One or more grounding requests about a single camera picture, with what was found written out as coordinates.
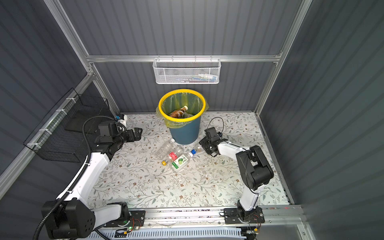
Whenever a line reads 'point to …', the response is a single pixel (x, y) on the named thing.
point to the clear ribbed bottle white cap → (165, 149)
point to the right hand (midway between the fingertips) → (202, 143)
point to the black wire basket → (59, 136)
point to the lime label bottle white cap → (181, 161)
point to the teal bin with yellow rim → (188, 135)
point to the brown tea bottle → (179, 113)
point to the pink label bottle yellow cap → (175, 154)
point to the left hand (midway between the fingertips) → (133, 130)
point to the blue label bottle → (200, 150)
